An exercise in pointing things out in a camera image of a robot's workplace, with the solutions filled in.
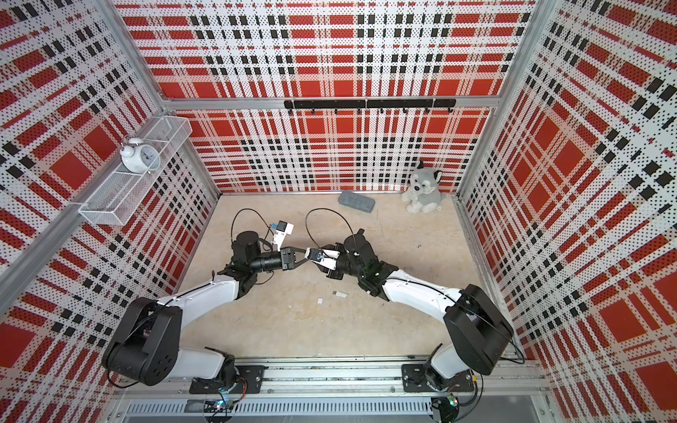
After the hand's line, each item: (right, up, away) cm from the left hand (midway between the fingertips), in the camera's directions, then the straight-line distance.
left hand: (317, 255), depth 79 cm
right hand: (+2, +1, +1) cm, 2 cm away
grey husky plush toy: (+40, +21, +24) cm, 51 cm away
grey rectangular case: (+12, +19, +36) cm, 42 cm away
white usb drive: (+7, -16, +11) cm, 20 cm away
